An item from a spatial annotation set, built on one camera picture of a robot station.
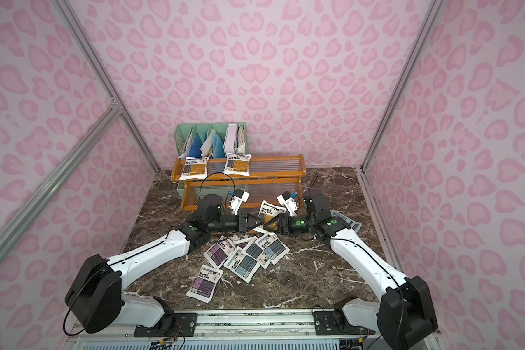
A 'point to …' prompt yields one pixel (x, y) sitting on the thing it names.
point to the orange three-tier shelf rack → (269, 176)
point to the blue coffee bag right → (273, 247)
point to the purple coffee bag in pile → (218, 254)
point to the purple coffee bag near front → (204, 284)
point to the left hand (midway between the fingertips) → (264, 220)
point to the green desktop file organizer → (214, 141)
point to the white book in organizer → (231, 137)
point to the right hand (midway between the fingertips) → (266, 229)
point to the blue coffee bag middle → (254, 250)
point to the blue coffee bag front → (242, 265)
